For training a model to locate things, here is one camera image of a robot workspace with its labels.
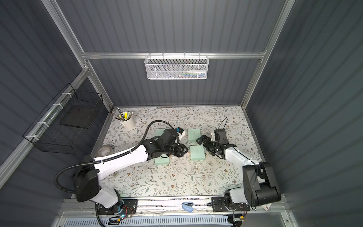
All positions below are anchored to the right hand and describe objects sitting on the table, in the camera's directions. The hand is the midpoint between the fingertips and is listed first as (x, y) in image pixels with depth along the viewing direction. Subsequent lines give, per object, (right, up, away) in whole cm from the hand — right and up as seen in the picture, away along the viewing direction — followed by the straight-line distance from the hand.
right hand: (202, 143), depth 89 cm
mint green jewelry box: (-5, +5, +10) cm, 12 cm away
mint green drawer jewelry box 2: (-26, -10, -2) cm, 28 cm away
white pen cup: (-52, +12, +12) cm, 54 cm away
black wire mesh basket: (-76, +11, -16) cm, 79 cm away
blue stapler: (-10, -30, -17) cm, 35 cm away
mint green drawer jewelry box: (-3, -6, +2) cm, 7 cm away
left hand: (-10, -3, -13) cm, 16 cm away
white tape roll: (-66, -6, +5) cm, 66 cm away
